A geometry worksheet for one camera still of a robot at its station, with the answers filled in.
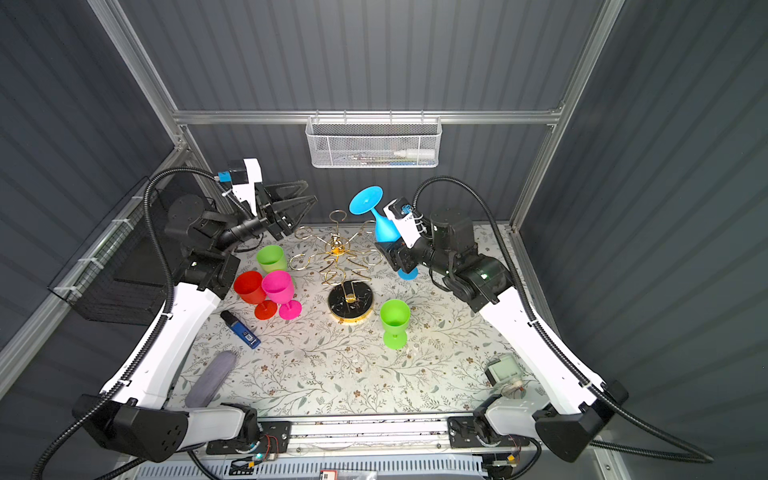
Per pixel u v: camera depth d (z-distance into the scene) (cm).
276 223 52
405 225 53
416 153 92
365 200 57
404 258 57
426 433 75
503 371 79
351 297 96
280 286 85
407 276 104
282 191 56
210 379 79
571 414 38
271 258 95
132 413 37
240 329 93
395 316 86
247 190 48
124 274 69
